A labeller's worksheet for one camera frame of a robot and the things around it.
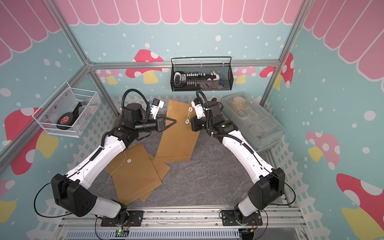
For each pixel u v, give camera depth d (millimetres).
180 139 712
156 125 642
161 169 915
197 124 665
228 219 741
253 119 896
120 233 737
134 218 744
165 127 678
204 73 914
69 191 404
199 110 664
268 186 406
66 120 694
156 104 651
